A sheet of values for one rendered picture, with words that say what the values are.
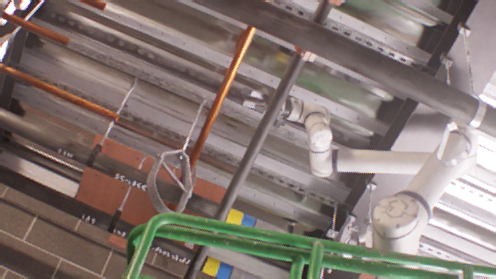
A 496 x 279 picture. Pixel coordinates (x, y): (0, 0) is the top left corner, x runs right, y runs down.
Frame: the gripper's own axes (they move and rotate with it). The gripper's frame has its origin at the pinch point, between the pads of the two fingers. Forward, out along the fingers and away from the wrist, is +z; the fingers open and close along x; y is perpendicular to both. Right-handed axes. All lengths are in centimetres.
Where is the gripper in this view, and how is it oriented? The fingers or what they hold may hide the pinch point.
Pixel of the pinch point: (247, 97)
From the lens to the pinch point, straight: 319.7
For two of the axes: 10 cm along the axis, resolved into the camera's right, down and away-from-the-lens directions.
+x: 0.8, 6.4, -7.7
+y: 3.6, -7.3, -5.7
